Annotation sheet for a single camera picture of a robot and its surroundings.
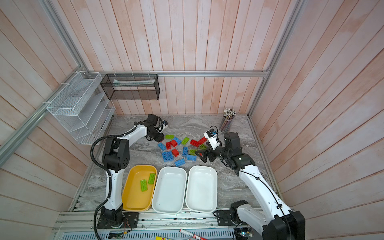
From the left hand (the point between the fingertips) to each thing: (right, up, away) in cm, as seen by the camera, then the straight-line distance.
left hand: (160, 137), depth 104 cm
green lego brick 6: (+23, -9, -6) cm, 25 cm away
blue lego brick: (+13, -2, -1) cm, 13 cm away
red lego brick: (+10, -3, -3) cm, 11 cm away
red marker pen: (+22, -44, -35) cm, 60 cm away
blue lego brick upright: (+18, -9, -6) cm, 21 cm away
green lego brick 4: (+18, -2, +1) cm, 18 cm away
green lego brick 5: (+30, -6, -4) cm, 31 cm away
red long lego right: (+29, -3, -2) cm, 30 cm away
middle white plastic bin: (+10, -28, -23) cm, 38 cm away
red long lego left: (+25, -3, -2) cm, 25 cm away
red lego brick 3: (+12, -9, -7) cm, 16 cm away
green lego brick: (-6, -26, -20) cm, 34 cm away
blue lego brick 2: (+2, -6, -3) cm, 7 cm away
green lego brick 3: (+6, 0, +3) cm, 7 cm away
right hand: (+28, -3, -27) cm, 39 cm away
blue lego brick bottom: (+15, -15, -12) cm, 24 cm away
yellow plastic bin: (-8, -28, -21) cm, 36 cm away
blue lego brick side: (+22, -12, -11) cm, 28 cm away
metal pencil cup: (+47, +16, -8) cm, 50 cm away
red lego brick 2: (+6, -5, -5) cm, 9 cm away
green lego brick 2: (-2, -23, -18) cm, 29 cm away
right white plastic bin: (+28, -30, -21) cm, 46 cm away
